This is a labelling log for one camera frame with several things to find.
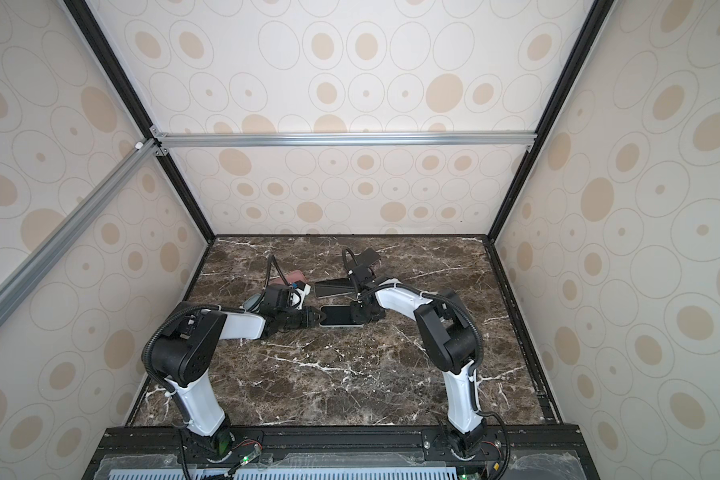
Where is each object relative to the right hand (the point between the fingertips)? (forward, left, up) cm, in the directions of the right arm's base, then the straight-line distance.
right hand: (360, 320), depth 97 cm
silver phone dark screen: (+14, +10, -1) cm, 17 cm away
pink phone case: (+18, +26, 0) cm, 31 cm away
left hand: (0, +9, +4) cm, 10 cm away
